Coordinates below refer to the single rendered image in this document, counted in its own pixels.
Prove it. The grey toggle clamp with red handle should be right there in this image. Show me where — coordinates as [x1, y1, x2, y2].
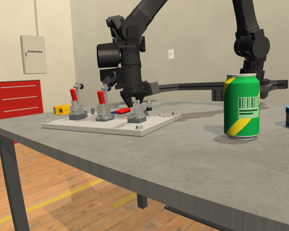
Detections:
[116, 98, 153, 123]
[69, 83, 86, 120]

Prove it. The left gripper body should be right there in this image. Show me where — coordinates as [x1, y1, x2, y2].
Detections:
[115, 65, 149, 93]

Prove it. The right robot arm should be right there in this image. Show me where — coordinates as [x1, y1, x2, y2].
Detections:
[106, 15, 124, 38]

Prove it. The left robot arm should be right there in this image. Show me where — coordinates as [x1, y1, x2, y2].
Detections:
[97, 0, 270, 87]

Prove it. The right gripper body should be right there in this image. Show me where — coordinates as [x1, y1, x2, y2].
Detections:
[117, 37, 139, 48]

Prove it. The green drink can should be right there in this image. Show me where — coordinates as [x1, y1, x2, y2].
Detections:
[224, 73, 260, 140]

